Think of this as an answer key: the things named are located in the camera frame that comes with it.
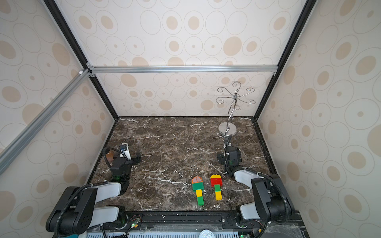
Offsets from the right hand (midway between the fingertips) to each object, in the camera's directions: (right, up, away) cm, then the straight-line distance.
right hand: (235, 152), depth 93 cm
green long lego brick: (-24, -18, -9) cm, 31 cm away
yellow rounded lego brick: (-23, -20, -13) cm, 33 cm away
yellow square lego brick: (-13, -21, -13) cm, 28 cm away
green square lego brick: (-23, -23, -15) cm, 36 cm away
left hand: (-61, +4, -6) cm, 62 cm away
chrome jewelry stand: (-1, +16, +16) cm, 23 cm away
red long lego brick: (-13, -16, -8) cm, 22 cm away
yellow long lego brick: (-13, -13, -6) cm, 20 cm away
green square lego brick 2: (-13, -18, -10) cm, 24 cm away
